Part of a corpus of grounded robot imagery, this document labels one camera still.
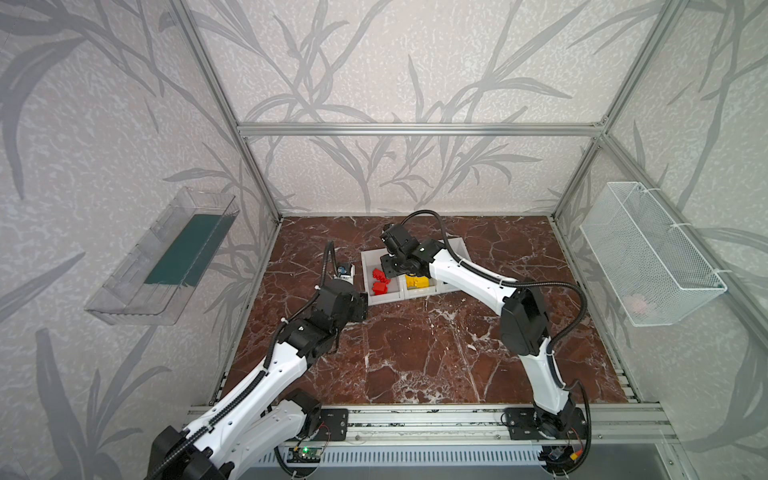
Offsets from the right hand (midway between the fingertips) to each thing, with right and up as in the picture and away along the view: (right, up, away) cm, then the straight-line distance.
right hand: (389, 255), depth 91 cm
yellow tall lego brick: (+9, -9, +3) cm, 13 cm away
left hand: (-7, -8, -11) cm, 15 cm away
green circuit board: (-19, -47, -19) cm, 55 cm away
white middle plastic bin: (+7, -12, +3) cm, 14 cm away
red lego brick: (-4, -8, +12) cm, 15 cm away
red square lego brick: (-3, -11, +6) cm, 13 cm away
